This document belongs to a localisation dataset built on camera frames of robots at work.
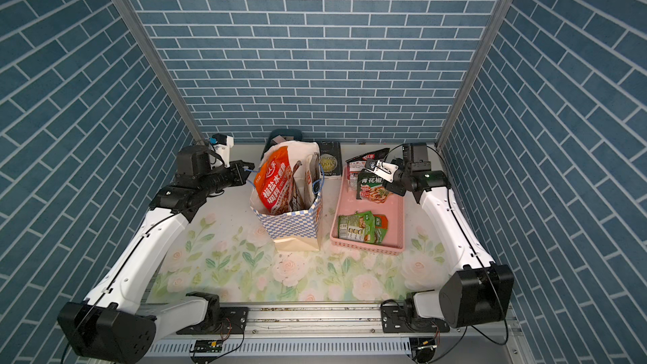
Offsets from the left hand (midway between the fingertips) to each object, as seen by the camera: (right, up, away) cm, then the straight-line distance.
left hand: (261, 164), depth 74 cm
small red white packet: (+31, +1, +17) cm, 35 cm away
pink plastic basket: (+27, -15, +28) cm, 42 cm away
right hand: (+42, -2, +8) cm, 43 cm away
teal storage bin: (+4, +14, +45) cm, 47 cm away
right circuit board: (+47, -52, -4) cm, 70 cm away
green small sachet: (+32, -23, +16) cm, 43 cm away
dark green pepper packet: (+35, -8, +19) cm, 41 cm away
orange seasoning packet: (+1, -4, +10) cm, 11 cm away
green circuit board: (-15, -53, -2) cm, 55 cm away
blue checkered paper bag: (+10, -21, +3) cm, 23 cm away
